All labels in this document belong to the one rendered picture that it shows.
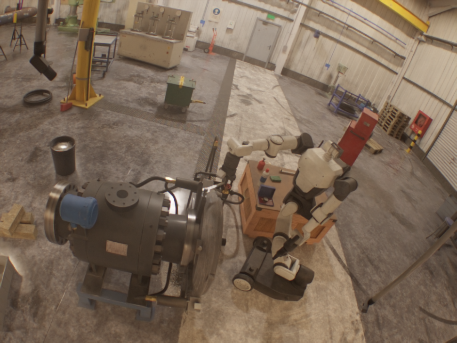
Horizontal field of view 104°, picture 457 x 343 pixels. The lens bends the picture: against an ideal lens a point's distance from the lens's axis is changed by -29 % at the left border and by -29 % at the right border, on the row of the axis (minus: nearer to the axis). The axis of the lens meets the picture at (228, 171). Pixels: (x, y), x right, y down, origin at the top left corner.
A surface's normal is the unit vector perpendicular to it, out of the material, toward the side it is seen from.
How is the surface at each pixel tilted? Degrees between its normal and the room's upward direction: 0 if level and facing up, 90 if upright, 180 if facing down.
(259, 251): 0
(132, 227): 35
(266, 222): 90
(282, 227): 90
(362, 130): 89
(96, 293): 0
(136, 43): 90
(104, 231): 46
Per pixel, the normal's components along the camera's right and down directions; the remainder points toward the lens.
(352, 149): -0.53, 0.37
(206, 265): 0.22, 0.06
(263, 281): 0.29, -0.77
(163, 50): -0.22, 0.52
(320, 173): -0.75, 0.13
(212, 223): 0.30, -0.53
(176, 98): 0.11, 0.62
